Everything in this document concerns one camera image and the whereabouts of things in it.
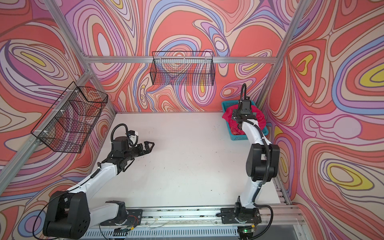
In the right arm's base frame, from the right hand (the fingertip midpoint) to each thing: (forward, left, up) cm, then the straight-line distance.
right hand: (245, 116), depth 94 cm
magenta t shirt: (-3, +5, -9) cm, 11 cm away
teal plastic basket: (+22, +8, -9) cm, 25 cm away
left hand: (-16, +59, -4) cm, 61 cm away
